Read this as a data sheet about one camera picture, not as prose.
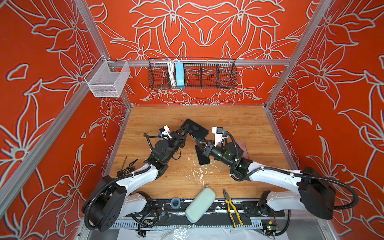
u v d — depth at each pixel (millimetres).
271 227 683
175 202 756
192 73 973
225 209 742
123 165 876
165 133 729
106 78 927
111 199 413
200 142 691
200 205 729
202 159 899
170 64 875
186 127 743
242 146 958
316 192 415
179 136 672
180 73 892
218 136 661
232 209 731
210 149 632
